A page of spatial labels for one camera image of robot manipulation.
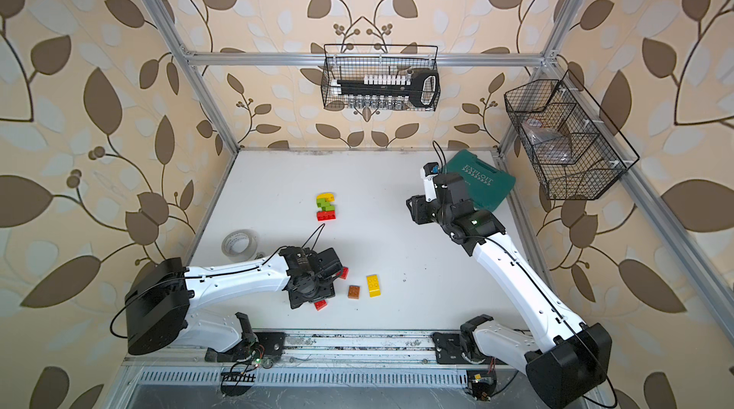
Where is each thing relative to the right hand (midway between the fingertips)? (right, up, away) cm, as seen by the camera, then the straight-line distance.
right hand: (417, 201), depth 78 cm
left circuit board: (-45, -43, -10) cm, 63 cm away
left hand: (-27, -27, +3) cm, 38 cm away
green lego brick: (-31, -3, +23) cm, 39 cm away
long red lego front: (-27, -30, +2) cm, 41 cm away
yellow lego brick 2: (-12, -26, +6) cm, 29 cm away
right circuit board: (+16, -46, -6) cm, 49 cm away
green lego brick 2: (-30, -4, +23) cm, 38 cm away
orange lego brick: (-18, -27, +5) cm, 33 cm away
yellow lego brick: (-29, -1, +27) cm, 39 cm away
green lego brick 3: (-29, -4, +22) cm, 37 cm away
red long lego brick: (-29, -7, +21) cm, 37 cm away
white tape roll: (-57, -16, +15) cm, 61 cm away
